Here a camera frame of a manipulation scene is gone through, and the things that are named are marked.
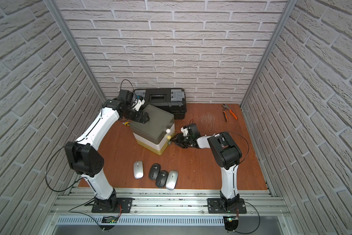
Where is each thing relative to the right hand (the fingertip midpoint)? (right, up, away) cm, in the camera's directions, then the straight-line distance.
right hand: (173, 141), depth 96 cm
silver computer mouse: (0, -20, -15) cm, 25 cm away
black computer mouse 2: (-11, -16, -11) cm, 23 cm away
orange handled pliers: (+42, +26, +24) cm, 55 cm away
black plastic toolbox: (+1, +30, +4) cm, 31 cm away
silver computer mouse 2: (-21, -15, -11) cm, 28 cm away
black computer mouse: (-6, -19, -15) cm, 25 cm away
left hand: (-17, +18, -10) cm, 27 cm away
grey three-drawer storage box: (-9, +7, -18) cm, 21 cm away
